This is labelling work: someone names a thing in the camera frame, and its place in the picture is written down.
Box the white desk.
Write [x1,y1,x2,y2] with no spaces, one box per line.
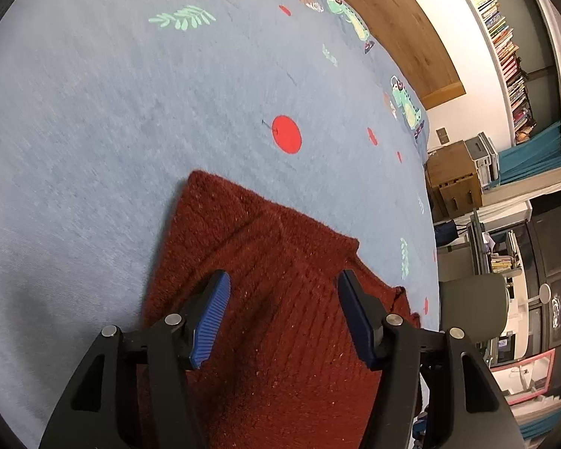
[466,206,528,278]

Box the row of books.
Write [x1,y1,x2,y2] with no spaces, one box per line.
[449,0,541,146]

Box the wooden headboard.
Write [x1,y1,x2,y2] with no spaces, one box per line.
[304,0,466,110]

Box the grey printer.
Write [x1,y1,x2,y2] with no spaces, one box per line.
[464,131,500,190]

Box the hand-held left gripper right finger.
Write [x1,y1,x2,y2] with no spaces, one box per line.
[337,270,527,449]

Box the grey office chair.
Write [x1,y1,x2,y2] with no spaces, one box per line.
[436,273,511,343]

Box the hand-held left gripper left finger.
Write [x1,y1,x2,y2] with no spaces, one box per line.
[38,270,232,449]

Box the wooden bedside cabinet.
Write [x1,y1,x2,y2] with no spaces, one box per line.
[424,140,485,221]

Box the blue printed bed sheet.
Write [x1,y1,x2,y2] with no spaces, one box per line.
[0,0,442,449]

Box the dark blue bag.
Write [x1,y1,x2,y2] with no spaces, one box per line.
[433,220,459,247]

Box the dark red knit sweater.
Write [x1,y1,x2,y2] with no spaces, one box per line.
[135,169,424,449]

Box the pink framed board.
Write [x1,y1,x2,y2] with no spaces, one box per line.
[490,348,557,406]

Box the white desk lamp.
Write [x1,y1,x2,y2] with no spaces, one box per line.
[509,283,553,305]

